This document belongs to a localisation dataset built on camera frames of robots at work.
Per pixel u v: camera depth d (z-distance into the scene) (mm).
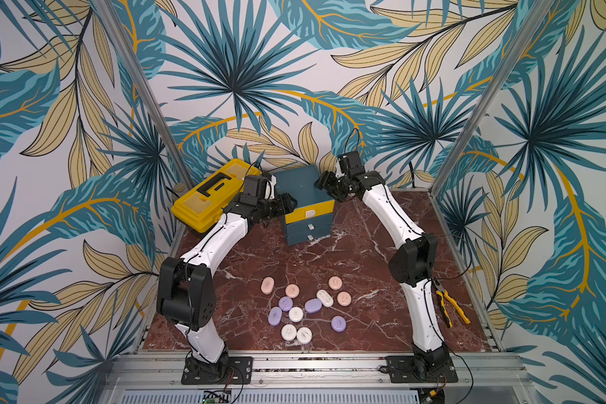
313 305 843
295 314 825
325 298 856
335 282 899
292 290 878
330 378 733
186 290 468
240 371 740
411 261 586
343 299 858
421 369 651
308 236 989
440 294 879
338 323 815
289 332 788
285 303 842
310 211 870
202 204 912
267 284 879
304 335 782
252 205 671
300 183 904
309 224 927
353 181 694
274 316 818
